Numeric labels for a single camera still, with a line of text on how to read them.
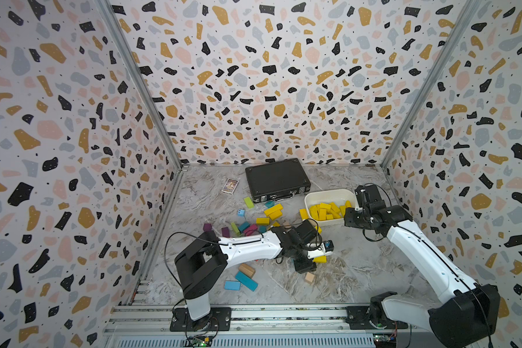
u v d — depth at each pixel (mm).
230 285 815
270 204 1038
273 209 1032
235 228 948
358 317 747
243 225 965
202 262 474
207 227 956
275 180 1078
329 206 996
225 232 966
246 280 821
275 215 1010
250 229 958
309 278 816
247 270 828
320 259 729
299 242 642
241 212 1003
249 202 1055
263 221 982
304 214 985
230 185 1101
